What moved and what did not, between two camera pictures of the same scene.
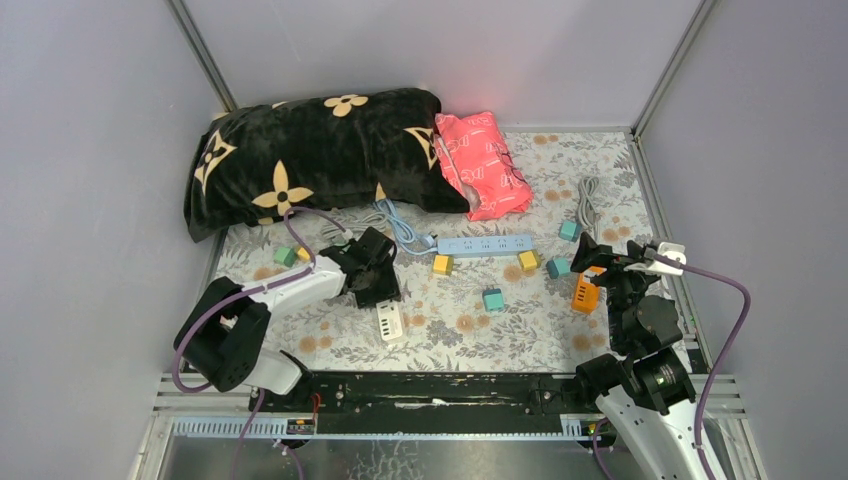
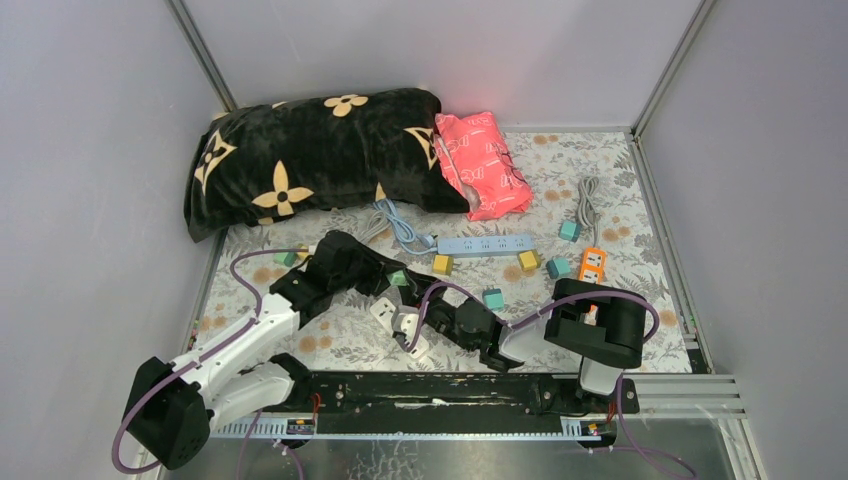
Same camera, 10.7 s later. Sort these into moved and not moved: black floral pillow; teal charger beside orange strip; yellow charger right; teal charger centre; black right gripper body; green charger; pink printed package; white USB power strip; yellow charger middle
Moved: white USB power strip; green charger; black right gripper body
Not moved: teal charger beside orange strip; yellow charger right; black floral pillow; pink printed package; yellow charger middle; teal charger centre
